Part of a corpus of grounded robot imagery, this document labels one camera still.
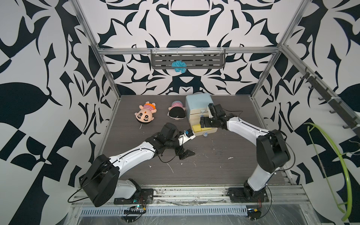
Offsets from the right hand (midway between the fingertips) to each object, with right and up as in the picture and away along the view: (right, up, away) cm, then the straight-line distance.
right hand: (206, 119), depth 94 cm
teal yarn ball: (-18, +36, -4) cm, 40 cm away
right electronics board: (+20, -46, -23) cm, 55 cm away
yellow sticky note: (-5, -6, +2) cm, 8 cm away
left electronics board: (-38, -44, -23) cm, 62 cm away
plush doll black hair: (-20, +5, +8) cm, 22 cm away
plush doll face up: (-41, +3, +3) cm, 41 cm away
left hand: (-11, -12, -14) cm, 22 cm away
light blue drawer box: (-6, +8, +1) cm, 10 cm away
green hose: (+44, -18, -42) cm, 64 cm away
